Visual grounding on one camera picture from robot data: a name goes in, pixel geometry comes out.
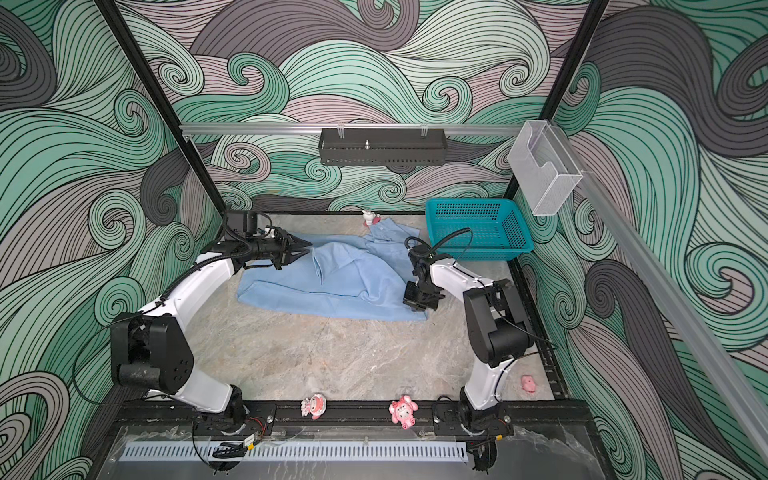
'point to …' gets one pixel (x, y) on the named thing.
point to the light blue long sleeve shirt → (358, 276)
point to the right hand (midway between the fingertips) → (412, 306)
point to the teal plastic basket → (498, 228)
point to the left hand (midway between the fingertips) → (312, 241)
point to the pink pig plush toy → (402, 411)
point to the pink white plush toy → (314, 407)
